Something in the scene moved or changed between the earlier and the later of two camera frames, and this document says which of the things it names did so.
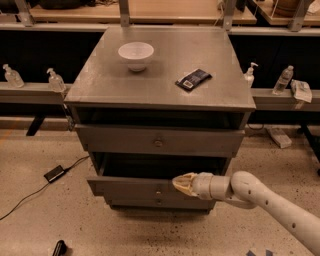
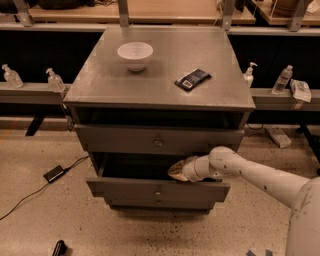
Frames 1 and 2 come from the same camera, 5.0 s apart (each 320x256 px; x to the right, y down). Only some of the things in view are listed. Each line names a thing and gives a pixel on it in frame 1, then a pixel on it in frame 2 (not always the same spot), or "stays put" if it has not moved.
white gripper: (202, 185) -> (190, 170)
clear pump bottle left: (56, 82) stays put
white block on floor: (279, 137) stays put
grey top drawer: (161, 141) stays put
